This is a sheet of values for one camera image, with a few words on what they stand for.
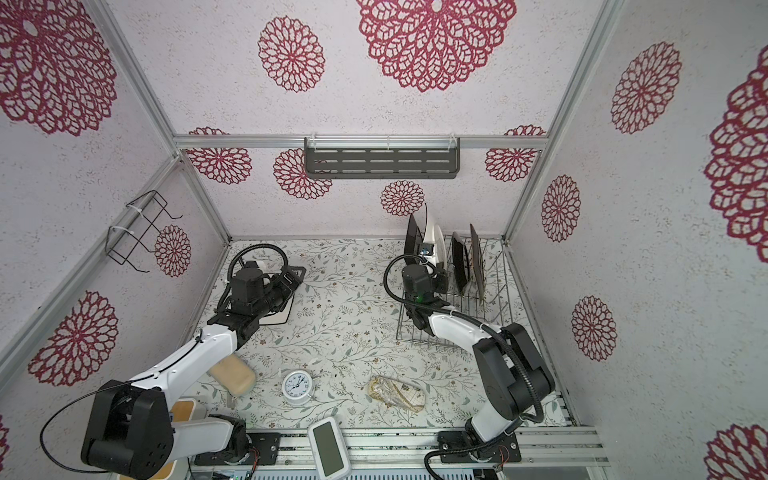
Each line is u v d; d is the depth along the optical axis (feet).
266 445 2.41
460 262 3.05
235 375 2.65
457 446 2.43
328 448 2.31
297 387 2.63
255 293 2.17
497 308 3.21
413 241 3.03
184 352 1.65
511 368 1.49
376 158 3.06
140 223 2.62
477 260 3.12
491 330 1.61
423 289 2.25
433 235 2.80
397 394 2.61
